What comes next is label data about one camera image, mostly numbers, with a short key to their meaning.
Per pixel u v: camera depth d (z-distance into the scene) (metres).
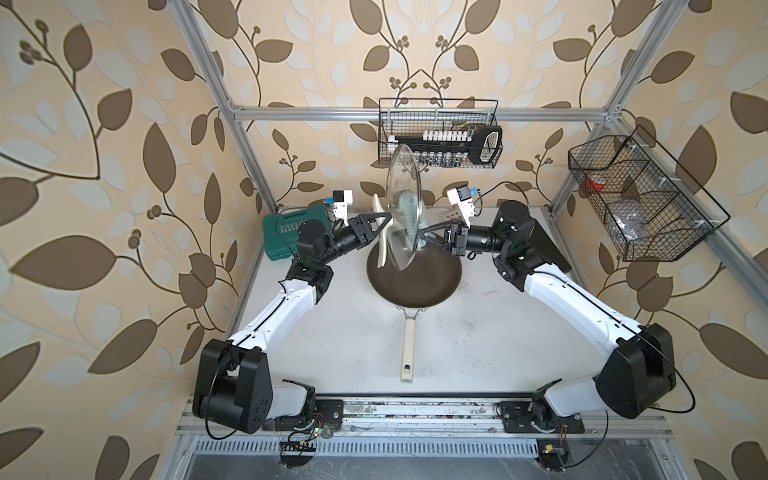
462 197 0.61
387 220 0.69
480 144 0.83
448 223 0.64
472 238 0.62
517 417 0.74
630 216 0.74
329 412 0.75
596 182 0.81
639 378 0.41
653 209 0.72
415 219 0.59
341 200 0.68
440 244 0.64
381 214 0.69
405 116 0.91
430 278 0.97
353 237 0.66
